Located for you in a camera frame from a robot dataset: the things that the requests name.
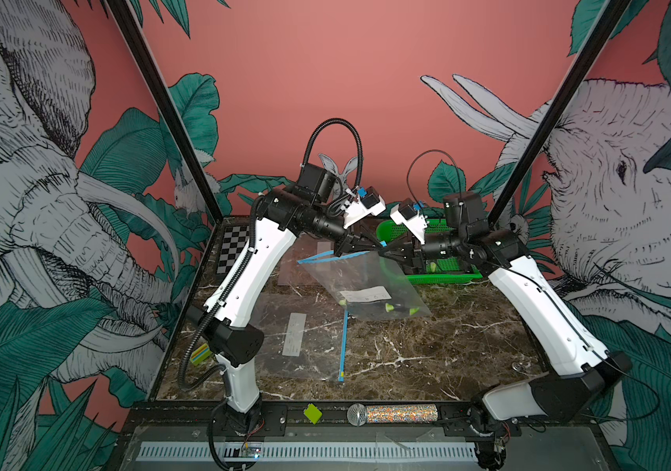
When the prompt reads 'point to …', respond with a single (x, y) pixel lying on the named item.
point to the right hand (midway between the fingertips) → (381, 248)
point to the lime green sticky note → (313, 413)
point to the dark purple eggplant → (367, 307)
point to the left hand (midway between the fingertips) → (379, 242)
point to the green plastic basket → (438, 270)
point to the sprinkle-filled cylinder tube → (360, 414)
